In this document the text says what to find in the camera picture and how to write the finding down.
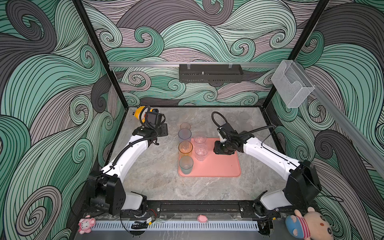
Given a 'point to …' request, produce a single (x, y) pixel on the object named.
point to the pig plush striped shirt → (313, 225)
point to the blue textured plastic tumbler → (184, 134)
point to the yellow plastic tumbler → (185, 147)
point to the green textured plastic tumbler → (186, 163)
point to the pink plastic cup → (185, 125)
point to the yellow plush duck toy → (138, 109)
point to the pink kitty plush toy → (85, 224)
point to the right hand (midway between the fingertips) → (216, 150)
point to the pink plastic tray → (214, 165)
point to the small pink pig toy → (202, 218)
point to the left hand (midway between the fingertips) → (162, 126)
